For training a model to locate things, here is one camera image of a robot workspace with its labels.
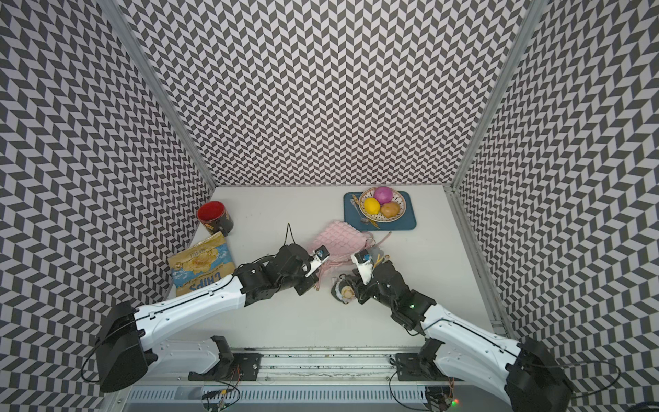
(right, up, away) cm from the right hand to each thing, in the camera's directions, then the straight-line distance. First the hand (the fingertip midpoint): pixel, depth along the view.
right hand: (351, 279), depth 80 cm
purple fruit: (+15, +28, +29) cm, 43 cm away
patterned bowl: (+22, +27, +32) cm, 47 cm away
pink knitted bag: (-4, +11, +14) cm, 18 cm away
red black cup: (-50, +19, +15) cm, 56 cm away
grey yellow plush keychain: (-3, -3, -1) cm, 4 cm away
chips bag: (-52, +3, +12) cm, 53 cm away
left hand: (-12, +3, 0) cm, 13 cm away
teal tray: (+23, +17, +25) cm, 38 cm away
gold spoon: (+9, +17, +25) cm, 32 cm away
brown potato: (+17, +22, +25) cm, 37 cm away
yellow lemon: (+9, +23, +25) cm, 36 cm away
